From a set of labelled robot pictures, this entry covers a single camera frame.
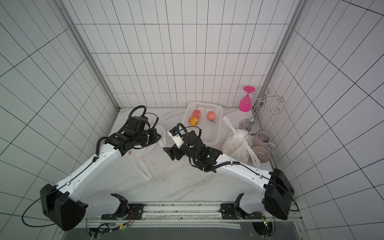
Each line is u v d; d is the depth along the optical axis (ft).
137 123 1.91
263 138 3.18
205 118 3.61
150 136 2.19
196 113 3.60
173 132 2.00
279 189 1.30
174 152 2.04
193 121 3.40
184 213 2.43
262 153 3.01
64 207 1.22
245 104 3.50
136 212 2.38
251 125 3.38
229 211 2.38
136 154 2.60
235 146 2.69
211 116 3.50
